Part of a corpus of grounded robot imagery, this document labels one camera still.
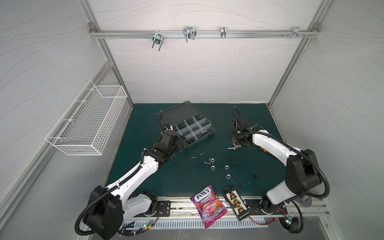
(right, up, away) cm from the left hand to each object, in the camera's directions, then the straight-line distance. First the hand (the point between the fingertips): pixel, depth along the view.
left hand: (181, 137), depth 84 cm
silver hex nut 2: (+18, -18, +2) cm, 26 cm away
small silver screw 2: (+12, -11, +9) cm, 19 cm away
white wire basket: (-43, +8, -15) cm, 46 cm away
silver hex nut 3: (+27, -18, +3) cm, 32 cm away
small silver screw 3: (+15, -16, +6) cm, 23 cm away
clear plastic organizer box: (+2, +10, +20) cm, 23 cm away
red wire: (+45, -38, -14) cm, 60 cm away
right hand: (+34, 0, +6) cm, 35 cm away
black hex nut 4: (+33, -25, -4) cm, 42 cm away
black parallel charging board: (+29, -31, -10) cm, 44 cm away
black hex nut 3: (+43, -22, 0) cm, 48 cm away
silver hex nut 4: (+27, -22, 0) cm, 35 cm away
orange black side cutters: (+36, -2, -27) cm, 45 cm away
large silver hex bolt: (+31, -4, -4) cm, 32 cm away
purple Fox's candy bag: (+15, -33, -11) cm, 37 cm away
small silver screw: (+7, -13, +7) cm, 16 cm away
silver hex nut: (+19, -15, +6) cm, 24 cm away
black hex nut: (+31, -12, +7) cm, 34 cm away
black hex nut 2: (+31, -16, +4) cm, 35 cm away
